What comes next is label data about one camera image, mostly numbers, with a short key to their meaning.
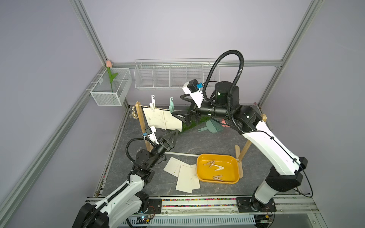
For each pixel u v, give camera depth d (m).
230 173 0.84
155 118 0.65
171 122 0.65
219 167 0.85
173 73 1.02
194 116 0.47
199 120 0.51
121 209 0.54
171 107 0.56
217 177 0.82
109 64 0.90
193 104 0.47
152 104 0.60
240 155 0.85
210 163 0.87
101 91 0.82
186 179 0.83
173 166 0.88
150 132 0.64
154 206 0.74
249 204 0.74
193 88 0.43
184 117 0.50
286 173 0.42
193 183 0.81
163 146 0.62
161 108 0.60
